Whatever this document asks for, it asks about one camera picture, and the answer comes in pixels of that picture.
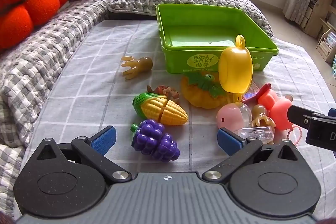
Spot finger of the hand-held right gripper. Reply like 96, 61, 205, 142
287, 105, 316, 130

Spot clear plastic case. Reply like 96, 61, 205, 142
232, 126, 275, 145

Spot orange plush cushion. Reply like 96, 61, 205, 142
0, 0, 70, 50

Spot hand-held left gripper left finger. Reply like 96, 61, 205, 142
35, 126, 132, 184

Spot pink clear capsule ball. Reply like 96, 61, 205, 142
216, 103, 253, 133

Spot yellow toy corn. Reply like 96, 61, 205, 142
132, 92, 189, 126

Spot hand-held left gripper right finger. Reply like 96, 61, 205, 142
202, 127, 301, 184

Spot brown toy crab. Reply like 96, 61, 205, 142
146, 85, 181, 105

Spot pink toy pig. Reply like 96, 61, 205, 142
258, 89, 293, 133

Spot grey gingham blanket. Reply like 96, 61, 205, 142
0, 0, 111, 214

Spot red toy piece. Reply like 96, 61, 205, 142
243, 83, 272, 104

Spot orange toy pumpkin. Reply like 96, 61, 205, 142
181, 72, 235, 109

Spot purple toy grapes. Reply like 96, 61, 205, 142
130, 119, 181, 163

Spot pink beaded strap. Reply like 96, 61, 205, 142
285, 124, 303, 147

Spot grey checked bed sheet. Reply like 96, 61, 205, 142
20, 19, 336, 214

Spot green plastic box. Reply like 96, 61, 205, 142
156, 3, 279, 75

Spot wooden shelf desk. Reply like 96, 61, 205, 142
299, 0, 336, 64

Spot tan toy octopus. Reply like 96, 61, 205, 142
251, 104, 277, 128
121, 56, 153, 81

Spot yellow toy pot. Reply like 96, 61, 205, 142
219, 34, 254, 104

